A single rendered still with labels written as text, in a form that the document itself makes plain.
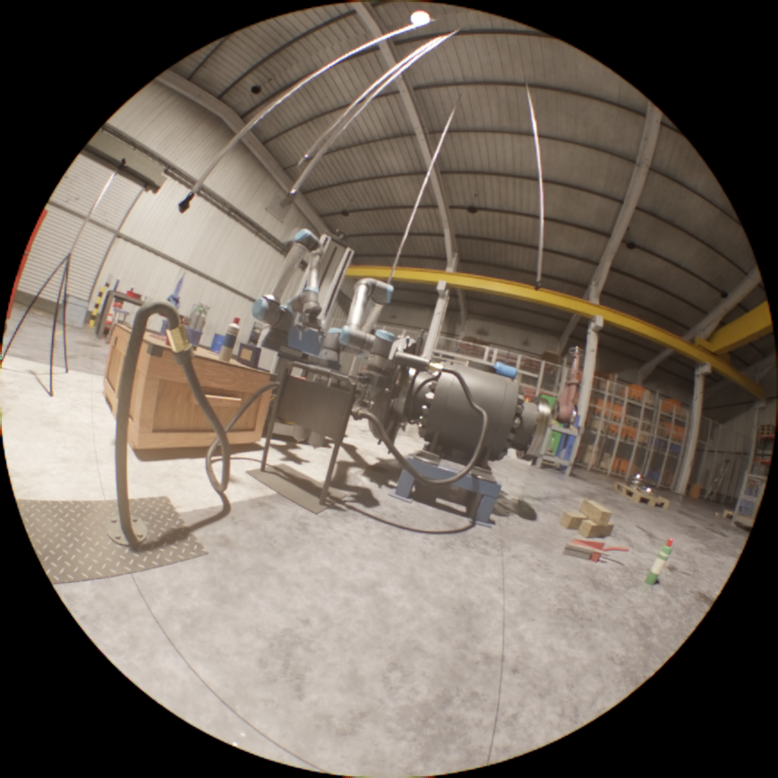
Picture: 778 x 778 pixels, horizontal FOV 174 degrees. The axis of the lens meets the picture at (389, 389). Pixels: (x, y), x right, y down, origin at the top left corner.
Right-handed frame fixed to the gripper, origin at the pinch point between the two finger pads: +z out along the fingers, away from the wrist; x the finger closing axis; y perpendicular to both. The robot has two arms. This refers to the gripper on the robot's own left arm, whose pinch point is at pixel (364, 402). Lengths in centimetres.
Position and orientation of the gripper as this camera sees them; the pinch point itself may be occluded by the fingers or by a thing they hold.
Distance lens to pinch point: 117.1
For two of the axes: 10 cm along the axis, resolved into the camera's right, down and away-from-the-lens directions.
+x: 6.8, 1.8, -7.1
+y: -6.8, -2.2, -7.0
